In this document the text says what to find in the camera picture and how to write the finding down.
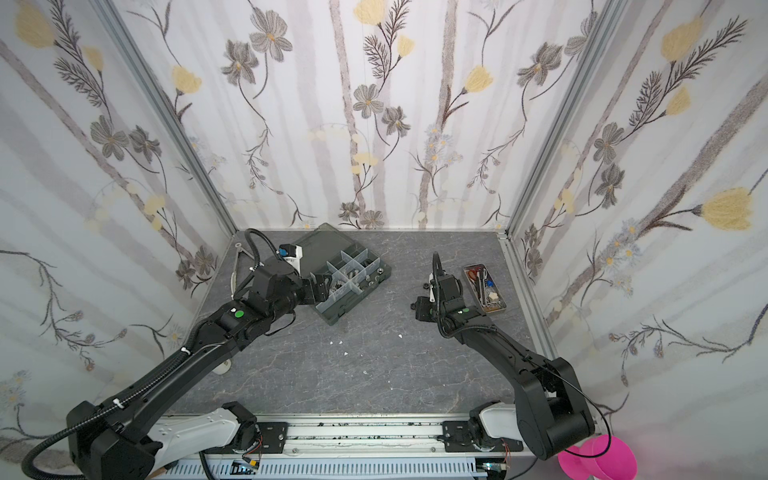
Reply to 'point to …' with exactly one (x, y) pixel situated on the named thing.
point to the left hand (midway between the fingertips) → (315, 271)
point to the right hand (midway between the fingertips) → (416, 298)
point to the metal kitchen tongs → (233, 281)
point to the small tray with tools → (485, 288)
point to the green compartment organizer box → (356, 271)
